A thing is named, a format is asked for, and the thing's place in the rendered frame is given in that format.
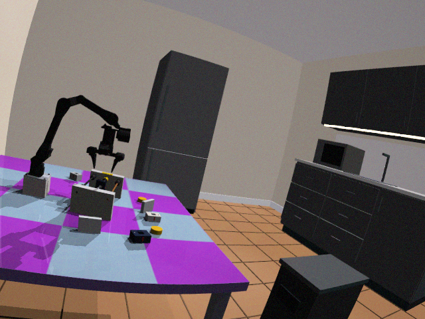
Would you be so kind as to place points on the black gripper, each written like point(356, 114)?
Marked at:
point(93, 151)

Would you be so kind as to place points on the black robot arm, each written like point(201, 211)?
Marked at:
point(63, 105)

